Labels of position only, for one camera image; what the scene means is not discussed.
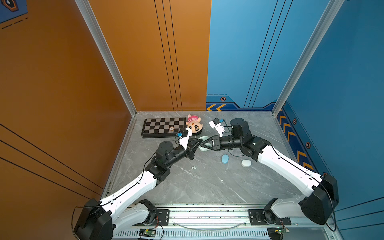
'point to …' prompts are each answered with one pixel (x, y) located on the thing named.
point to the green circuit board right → (282, 230)
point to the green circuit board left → (150, 232)
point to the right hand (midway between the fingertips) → (201, 146)
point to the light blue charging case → (225, 159)
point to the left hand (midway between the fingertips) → (201, 139)
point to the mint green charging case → (204, 138)
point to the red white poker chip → (171, 128)
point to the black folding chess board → (162, 127)
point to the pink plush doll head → (193, 123)
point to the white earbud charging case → (246, 163)
